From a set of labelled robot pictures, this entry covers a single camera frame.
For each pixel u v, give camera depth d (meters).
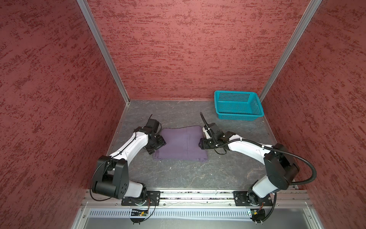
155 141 0.79
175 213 0.78
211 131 0.69
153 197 0.74
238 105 1.17
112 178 0.42
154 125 0.71
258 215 0.71
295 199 0.76
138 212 0.73
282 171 0.45
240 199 0.74
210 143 0.76
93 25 0.77
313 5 0.71
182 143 0.91
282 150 0.46
